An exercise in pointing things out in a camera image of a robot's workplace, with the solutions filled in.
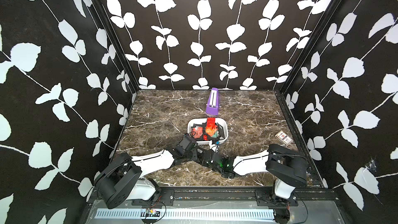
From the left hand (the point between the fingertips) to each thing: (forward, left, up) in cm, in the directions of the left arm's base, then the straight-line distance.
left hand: (198, 152), depth 88 cm
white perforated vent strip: (-28, +29, -2) cm, 40 cm away
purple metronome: (+29, -10, +4) cm, 31 cm away
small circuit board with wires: (-28, +22, -2) cm, 36 cm away
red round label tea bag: (+12, +1, +2) cm, 12 cm away
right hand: (-3, +1, +1) cm, 4 cm away
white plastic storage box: (+16, -17, +4) cm, 23 cm away
